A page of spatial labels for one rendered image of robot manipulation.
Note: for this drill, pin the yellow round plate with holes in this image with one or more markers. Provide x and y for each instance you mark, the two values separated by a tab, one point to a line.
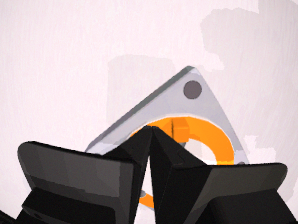
200	136

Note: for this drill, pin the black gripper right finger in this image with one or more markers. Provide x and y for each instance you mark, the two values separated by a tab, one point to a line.
182	184

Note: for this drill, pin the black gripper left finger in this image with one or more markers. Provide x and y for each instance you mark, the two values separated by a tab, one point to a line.
114	180

